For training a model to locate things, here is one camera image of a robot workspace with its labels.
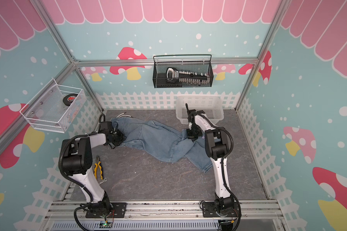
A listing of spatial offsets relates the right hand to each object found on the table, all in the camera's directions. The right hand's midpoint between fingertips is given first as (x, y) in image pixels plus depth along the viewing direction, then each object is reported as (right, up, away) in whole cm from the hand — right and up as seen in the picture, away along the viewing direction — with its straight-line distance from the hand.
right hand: (192, 139), depth 102 cm
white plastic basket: (+19, +26, +18) cm, 37 cm away
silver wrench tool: (-53, -22, -17) cm, 60 cm away
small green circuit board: (-48, -39, -31) cm, 69 cm away
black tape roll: (-71, +25, -23) cm, 78 cm away
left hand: (-46, +1, -1) cm, 46 cm away
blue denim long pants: (-24, -2, -4) cm, 24 cm away
